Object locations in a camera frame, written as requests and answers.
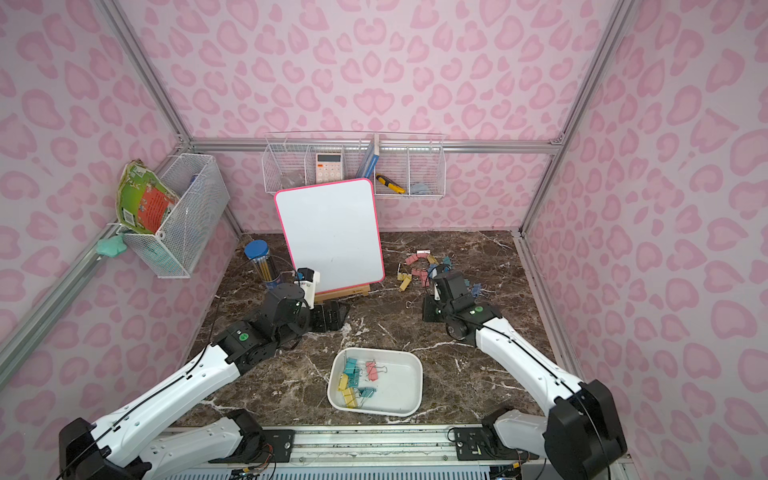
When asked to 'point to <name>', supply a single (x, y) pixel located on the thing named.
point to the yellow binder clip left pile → (405, 278)
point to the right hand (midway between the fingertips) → (424, 302)
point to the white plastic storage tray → (399, 390)
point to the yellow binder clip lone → (349, 398)
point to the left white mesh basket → (174, 251)
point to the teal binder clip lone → (351, 371)
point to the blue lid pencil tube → (257, 251)
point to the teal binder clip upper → (447, 260)
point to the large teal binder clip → (366, 392)
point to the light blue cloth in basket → (420, 189)
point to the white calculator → (328, 167)
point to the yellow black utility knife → (390, 184)
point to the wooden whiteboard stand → (362, 290)
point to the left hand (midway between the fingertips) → (336, 300)
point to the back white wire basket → (400, 165)
